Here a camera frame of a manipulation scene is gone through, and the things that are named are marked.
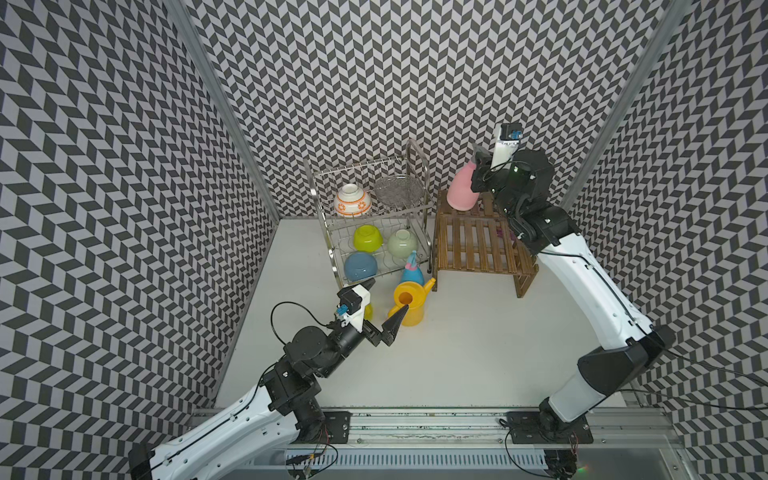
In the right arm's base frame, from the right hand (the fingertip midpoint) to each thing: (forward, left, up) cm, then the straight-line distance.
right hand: (481, 158), depth 68 cm
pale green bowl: (+5, +18, -37) cm, 41 cm away
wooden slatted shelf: (+2, -6, -32) cm, 33 cm away
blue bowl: (-1, +33, -40) cm, 52 cm away
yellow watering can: (-16, +15, -35) cm, 41 cm away
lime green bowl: (+8, +31, -37) cm, 49 cm away
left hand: (-27, +21, -16) cm, 38 cm away
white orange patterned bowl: (+1, +32, -13) cm, 35 cm away
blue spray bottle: (-7, +15, -35) cm, 39 cm away
